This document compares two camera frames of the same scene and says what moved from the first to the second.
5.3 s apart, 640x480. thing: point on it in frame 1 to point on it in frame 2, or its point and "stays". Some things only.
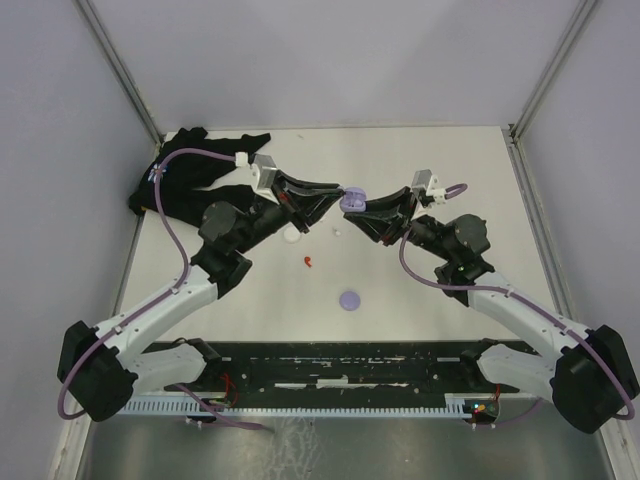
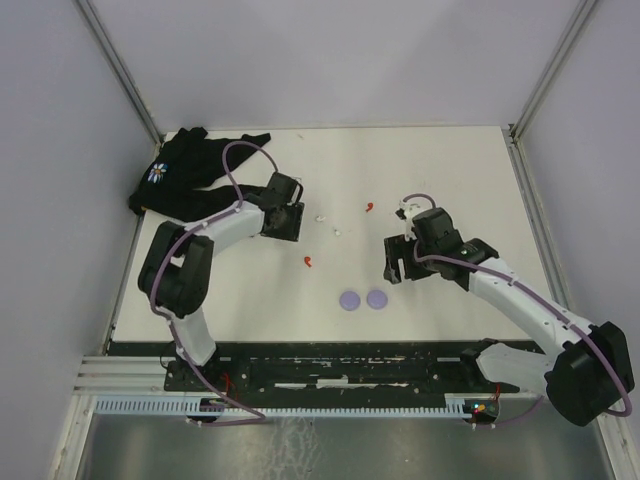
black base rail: x=348 y=368 stays
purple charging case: x=349 y=301 stays
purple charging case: x=353 y=200 to x=377 y=299
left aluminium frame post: x=107 y=49 stays
